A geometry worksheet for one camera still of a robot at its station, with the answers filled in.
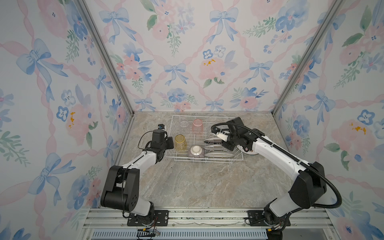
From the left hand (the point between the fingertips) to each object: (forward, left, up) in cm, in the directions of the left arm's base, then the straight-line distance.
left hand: (171, 138), depth 92 cm
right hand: (-4, -32, +6) cm, 32 cm away
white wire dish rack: (+5, -14, -9) cm, 18 cm away
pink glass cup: (+10, -17, -2) cm, 19 cm away
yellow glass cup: (-3, -6, -1) cm, 7 cm away
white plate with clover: (-4, -28, -5) cm, 29 cm away
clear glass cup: (+12, -8, 0) cm, 14 cm away
